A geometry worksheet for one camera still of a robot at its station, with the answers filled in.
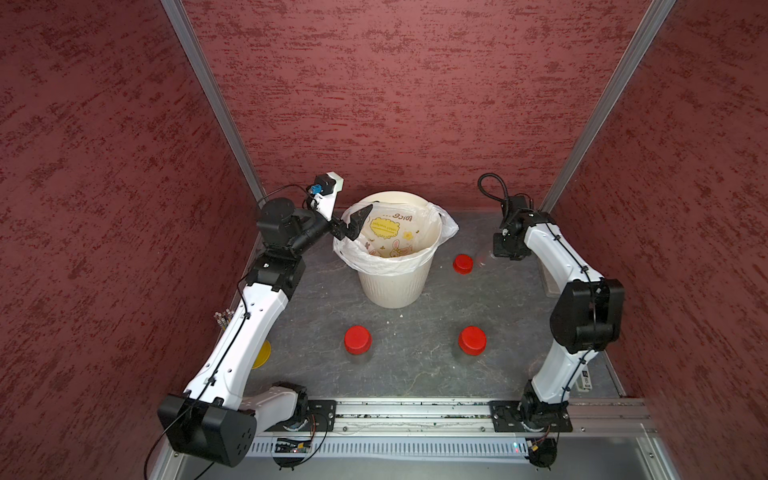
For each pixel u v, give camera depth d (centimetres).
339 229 59
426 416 76
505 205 76
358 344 74
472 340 75
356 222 58
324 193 53
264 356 83
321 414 72
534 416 67
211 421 36
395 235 93
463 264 102
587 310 49
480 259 97
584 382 77
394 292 85
